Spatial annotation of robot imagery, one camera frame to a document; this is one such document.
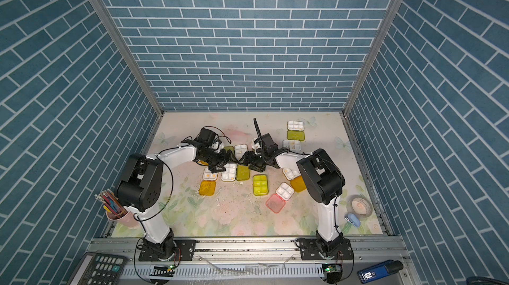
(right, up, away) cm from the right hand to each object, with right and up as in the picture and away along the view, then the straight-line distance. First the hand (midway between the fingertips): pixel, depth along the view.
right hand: (243, 165), depth 93 cm
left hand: (-3, 0, -1) cm, 3 cm away
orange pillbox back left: (-15, +3, -13) cm, 20 cm away
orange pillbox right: (+24, -6, -1) cm, 25 cm away
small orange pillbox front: (-16, -9, -2) cm, 18 cm away
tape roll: (+52, -17, -7) cm, 55 cm away
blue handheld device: (+50, -32, -26) cm, 64 cm away
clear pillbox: (+25, +8, +12) cm, 29 cm away
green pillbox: (-1, -4, +3) cm, 5 cm away
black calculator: (-48, -32, -25) cm, 62 cm away
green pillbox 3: (+28, +16, +19) cm, 38 cm away
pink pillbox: (+19, -12, -4) cm, 23 cm away
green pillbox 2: (+8, -9, -2) cm, 12 cm away
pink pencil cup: (-46, -14, -19) cm, 52 cm away
